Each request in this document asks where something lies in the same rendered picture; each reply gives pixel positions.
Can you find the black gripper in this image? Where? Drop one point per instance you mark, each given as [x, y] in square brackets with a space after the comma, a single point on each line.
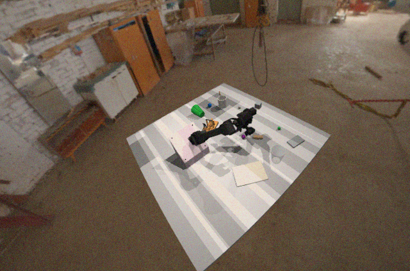
[249, 130]

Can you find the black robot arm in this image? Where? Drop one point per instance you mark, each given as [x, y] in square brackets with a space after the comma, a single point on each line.
[227, 128]

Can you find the green cylinder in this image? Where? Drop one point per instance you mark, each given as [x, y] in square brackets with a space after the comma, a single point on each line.
[197, 110]

